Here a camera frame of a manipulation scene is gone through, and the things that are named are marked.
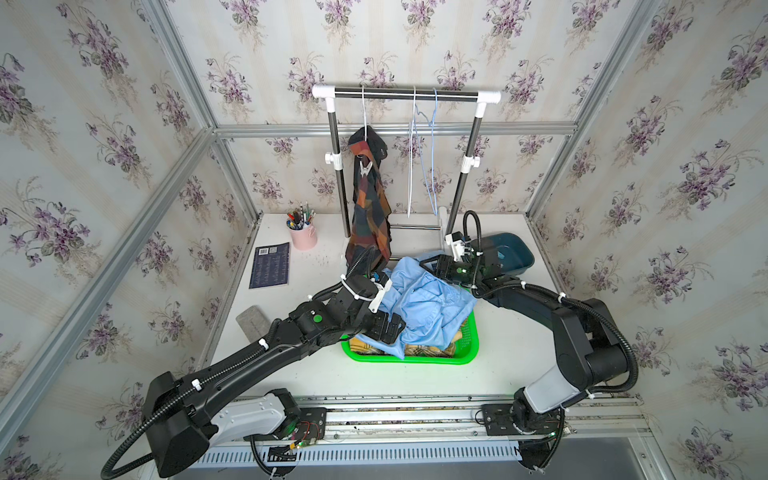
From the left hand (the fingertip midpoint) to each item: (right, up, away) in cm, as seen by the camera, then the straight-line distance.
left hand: (393, 319), depth 73 cm
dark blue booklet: (-43, +11, +31) cm, 54 cm away
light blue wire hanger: (+13, +55, +28) cm, 63 cm away
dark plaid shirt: (-5, +27, +2) cm, 28 cm away
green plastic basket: (+20, -10, +5) cm, 23 cm away
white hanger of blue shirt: (+7, +54, +30) cm, 63 cm away
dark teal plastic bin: (+45, +14, +34) cm, 59 cm away
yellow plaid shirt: (+7, -11, +9) cm, 16 cm away
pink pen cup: (-31, +23, +30) cm, 49 cm away
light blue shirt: (+11, +1, +7) cm, 13 cm away
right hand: (+11, +12, +14) cm, 22 cm away
